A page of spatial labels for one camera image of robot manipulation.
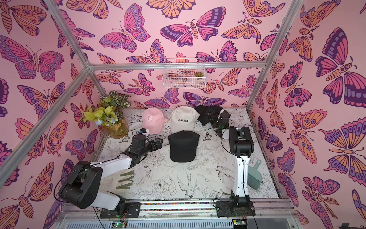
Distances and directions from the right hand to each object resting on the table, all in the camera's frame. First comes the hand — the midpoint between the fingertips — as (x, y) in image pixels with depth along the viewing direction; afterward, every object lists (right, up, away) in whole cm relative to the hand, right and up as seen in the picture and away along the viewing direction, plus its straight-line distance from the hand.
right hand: (209, 113), depth 108 cm
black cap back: (-2, +1, -2) cm, 3 cm away
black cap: (-20, -23, -12) cm, 32 cm away
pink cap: (-41, -5, -5) cm, 42 cm away
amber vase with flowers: (-65, -1, -21) cm, 68 cm away
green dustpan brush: (+22, -38, -25) cm, 51 cm away
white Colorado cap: (-19, -4, -4) cm, 20 cm away
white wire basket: (-19, +26, -13) cm, 35 cm away
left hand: (-35, -18, -16) cm, 42 cm away
